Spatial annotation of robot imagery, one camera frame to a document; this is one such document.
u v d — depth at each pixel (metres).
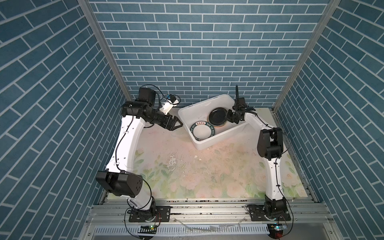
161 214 0.74
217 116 1.12
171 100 0.63
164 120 0.62
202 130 1.06
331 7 0.72
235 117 0.93
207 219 0.73
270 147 0.63
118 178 0.40
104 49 0.85
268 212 0.67
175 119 0.63
